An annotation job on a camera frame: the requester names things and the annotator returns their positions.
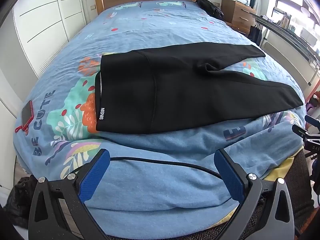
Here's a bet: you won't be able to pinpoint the black cable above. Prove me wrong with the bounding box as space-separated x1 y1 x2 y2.
109 156 223 180

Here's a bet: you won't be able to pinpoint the black bag on bed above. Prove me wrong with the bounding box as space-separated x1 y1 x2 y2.
196 0 223 20

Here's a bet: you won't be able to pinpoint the dark blue shopping bag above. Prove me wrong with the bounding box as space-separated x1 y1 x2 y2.
248 23 262 46

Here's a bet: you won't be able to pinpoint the black clothing on floor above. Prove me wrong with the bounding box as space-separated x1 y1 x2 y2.
3 175 37 229

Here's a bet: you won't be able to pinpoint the red-cased smartphone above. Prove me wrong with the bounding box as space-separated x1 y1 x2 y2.
15 100 34 134

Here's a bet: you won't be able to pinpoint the wooden nightstand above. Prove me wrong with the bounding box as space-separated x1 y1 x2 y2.
221 0 256 37

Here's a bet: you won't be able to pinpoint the black pants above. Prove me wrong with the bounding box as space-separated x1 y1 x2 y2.
95 42 303 134

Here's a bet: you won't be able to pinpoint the white wardrobe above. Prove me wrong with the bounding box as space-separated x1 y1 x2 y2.
13 0 86 77

